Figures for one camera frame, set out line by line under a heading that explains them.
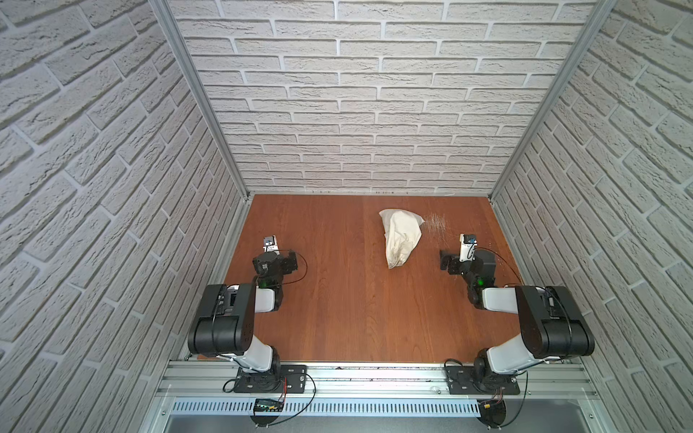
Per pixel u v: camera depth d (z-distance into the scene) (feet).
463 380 2.40
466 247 2.68
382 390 2.40
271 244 2.66
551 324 1.49
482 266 2.34
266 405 2.37
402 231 3.25
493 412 2.28
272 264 2.38
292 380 2.42
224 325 1.49
